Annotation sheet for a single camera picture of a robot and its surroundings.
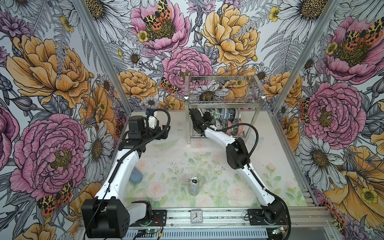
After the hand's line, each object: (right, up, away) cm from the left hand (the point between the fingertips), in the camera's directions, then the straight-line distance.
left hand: (161, 130), depth 81 cm
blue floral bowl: (+40, +10, +24) cm, 48 cm away
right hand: (+26, +9, +26) cm, 38 cm away
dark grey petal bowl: (+45, +11, +32) cm, 57 cm away
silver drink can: (+18, -25, -10) cm, 32 cm away
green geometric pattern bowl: (+30, +5, +23) cm, 38 cm away
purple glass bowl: (+24, +13, +25) cm, 37 cm away
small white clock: (+19, -42, -8) cm, 46 cm away
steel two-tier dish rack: (+43, +20, +42) cm, 64 cm away
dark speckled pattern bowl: (+45, +2, +16) cm, 48 cm away
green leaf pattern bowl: (+31, +10, +22) cm, 39 cm away
